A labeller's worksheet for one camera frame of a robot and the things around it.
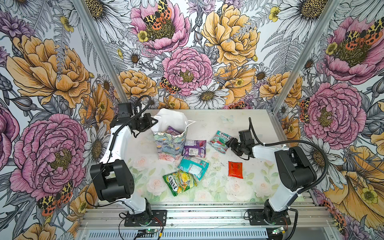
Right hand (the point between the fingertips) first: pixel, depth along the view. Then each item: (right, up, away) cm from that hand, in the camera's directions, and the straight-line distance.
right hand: (227, 149), depth 97 cm
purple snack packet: (-20, +1, 0) cm, 20 cm away
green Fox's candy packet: (-29, -15, -14) cm, 36 cm away
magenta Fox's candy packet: (-35, +12, -3) cm, 37 cm away
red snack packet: (+3, -11, -8) cm, 13 cm away
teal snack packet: (-20, -9, -10) cm, 24 cm away
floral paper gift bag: (-35, +3, -13) cm, 37 cm away
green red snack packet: (-6, +4, +2) cm, 7 cm away
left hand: (-41, +16, -13) cm, 46 cm away
